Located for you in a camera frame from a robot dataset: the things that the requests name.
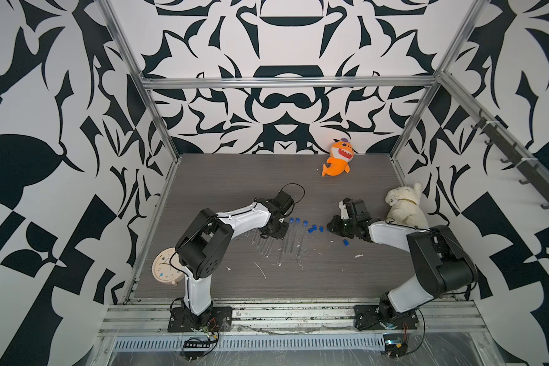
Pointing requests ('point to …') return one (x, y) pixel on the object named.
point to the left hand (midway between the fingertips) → (277, 228)
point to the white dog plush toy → (404, 208)
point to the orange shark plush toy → (341, 153)
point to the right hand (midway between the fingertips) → (327, 221)
